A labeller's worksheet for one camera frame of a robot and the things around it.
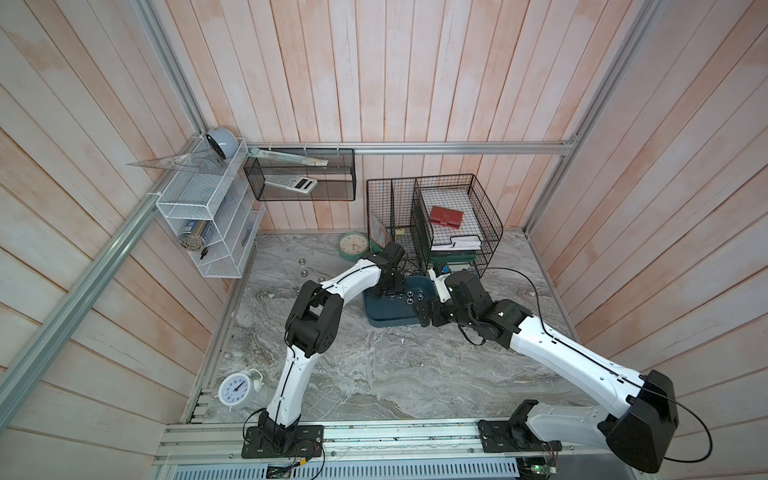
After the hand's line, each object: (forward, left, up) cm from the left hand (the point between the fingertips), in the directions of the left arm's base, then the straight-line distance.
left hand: (394, 291), depth 98 cm
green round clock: (+21, +15, -1) cm, 26 cm away
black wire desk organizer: (+35, -5, +9) cm, 36 cm away
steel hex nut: (+10, +32, -3) cm, 34 cm away
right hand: (-12, -8, +14) cm, 20 cm away
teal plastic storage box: (-5, -1, -3) cm, 6 cm away
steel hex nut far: (+15, +34, -3) cm, 38 cm away
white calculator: (+27, +31, +23) cm, 47 cm away
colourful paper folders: (+23, +5, +3) cm, 24 cm away
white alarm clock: (-31, +44, -1) cm, 54 cm away
